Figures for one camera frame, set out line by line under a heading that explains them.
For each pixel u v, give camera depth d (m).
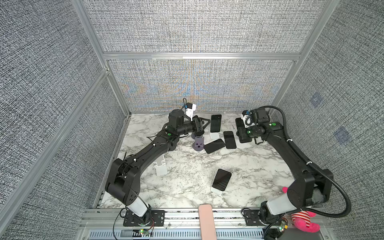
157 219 0.73
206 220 0.73
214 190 0.81
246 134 0.73
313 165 0.45
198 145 0.96
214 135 1.06
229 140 1.08
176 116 0.61
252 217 0.73
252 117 0.67
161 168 0.89
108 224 0.72
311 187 0.42
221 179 0.94
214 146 1.01
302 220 0.66
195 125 0.69
